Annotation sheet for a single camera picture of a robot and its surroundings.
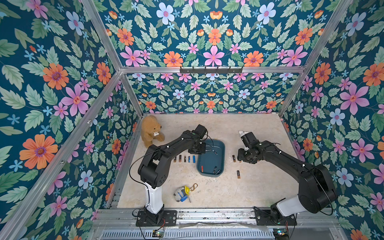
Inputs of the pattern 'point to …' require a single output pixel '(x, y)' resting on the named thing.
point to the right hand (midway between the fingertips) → (241, 157)
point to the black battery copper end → (180, 158)
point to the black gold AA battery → (234, 158)
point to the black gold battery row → (185, 159)
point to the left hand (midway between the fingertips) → (204, 150)
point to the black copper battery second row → (238, 174)
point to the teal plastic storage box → (211, 163)
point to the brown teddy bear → (150, 129)
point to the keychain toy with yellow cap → (181, 193)
